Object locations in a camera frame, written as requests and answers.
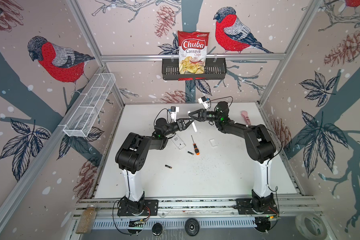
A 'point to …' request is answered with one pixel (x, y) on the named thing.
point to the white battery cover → (213, 142)
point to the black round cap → (157, 229)
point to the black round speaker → (191, 226)
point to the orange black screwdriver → (196, 149)
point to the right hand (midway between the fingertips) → (187, 120)
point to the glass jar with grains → (87, 220)
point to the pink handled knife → (244, 114)
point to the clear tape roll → (311, 225)
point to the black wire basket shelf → (215, 68)
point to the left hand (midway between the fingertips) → (192, 121)
